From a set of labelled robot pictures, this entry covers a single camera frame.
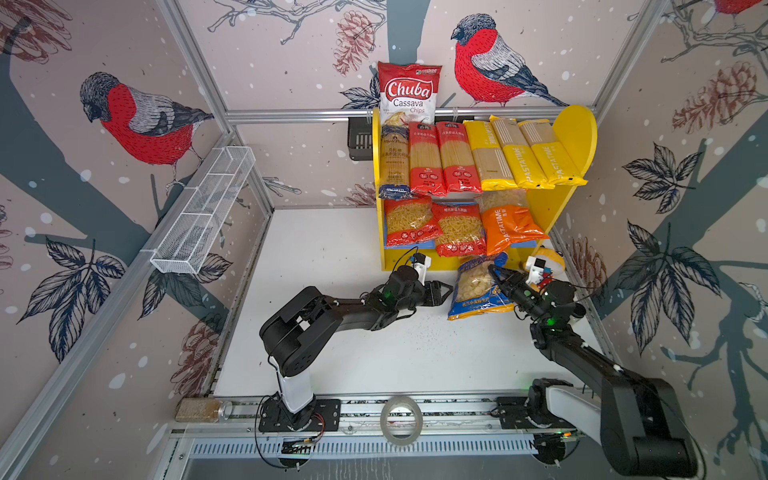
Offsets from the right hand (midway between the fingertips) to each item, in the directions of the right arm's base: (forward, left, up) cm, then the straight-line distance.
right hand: (484, 272), depth 80 cm
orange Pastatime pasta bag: (+17, -10, +2) cm, 19 cm away
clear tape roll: (-30, +22, -14) cm, 39 cm away
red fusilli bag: (+18, +21, +1) cm, 28 cm away
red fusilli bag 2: (+15, +5, +1) cm, 16 cm away
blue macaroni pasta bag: (-5, +2, -3) cm, 6 cm away
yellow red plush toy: (+13, -27, -12) cm, 32 cm away
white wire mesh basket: (-3, +75, +16) cm, 76 cm away
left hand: (-3, +9, -5) cm, 11 cm away
